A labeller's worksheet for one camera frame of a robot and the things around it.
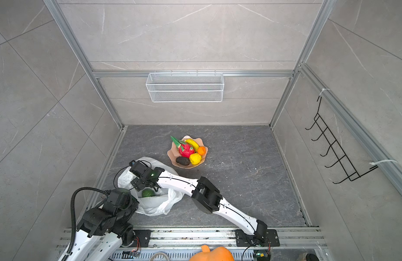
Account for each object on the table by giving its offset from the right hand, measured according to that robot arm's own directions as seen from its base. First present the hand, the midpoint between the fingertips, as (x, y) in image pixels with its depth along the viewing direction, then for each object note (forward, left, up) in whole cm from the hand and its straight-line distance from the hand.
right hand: (141, 179), depth 88 cm
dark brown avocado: (+10, -23, +2) cm, 25 cm away
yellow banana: (+25, -28, +1) cm, 37 cm away
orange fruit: (+16, -34, +4) cm, 37 cm away
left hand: (-13, -5, +4) cm, 14 cm away
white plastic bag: (-13, -16, +7) cm, 22 cm away
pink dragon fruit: (+16, -23, +5) cm, 29 cm away
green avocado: (-8, -5, 0) cm, 9 cm away
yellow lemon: (+11, -30, +3) cm, 32 cm away
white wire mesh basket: (+50, -24, +25) cm, 61 cm away
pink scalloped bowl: (+18, -16, -1) cm, 24 cm away
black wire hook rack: (-7, -91, +27) cm, 95 cm away
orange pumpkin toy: (-35, -40, +2) cm, 53 cm away
